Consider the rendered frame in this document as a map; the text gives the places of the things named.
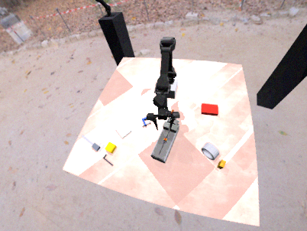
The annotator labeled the yellow block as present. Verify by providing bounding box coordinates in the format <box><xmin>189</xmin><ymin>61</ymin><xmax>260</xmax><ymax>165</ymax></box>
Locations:
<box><xmin>105</xmin><ymin>142</ymin><xmax>117</xmax><ymax>153</ymax></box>

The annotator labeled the small orange block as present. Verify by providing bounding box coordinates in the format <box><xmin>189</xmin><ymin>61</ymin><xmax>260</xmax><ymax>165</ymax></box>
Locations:
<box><xmin>217</xmin><ymin>160</ymin><xmax>226</xmax><ymax>169</ymax></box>

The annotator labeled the red rectangular block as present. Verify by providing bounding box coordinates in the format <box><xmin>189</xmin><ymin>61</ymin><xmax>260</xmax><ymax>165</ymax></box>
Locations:
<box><xmin>201</xmin><ymin>103</ymin><xmax>218</xmax><ymax>116</ymax></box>

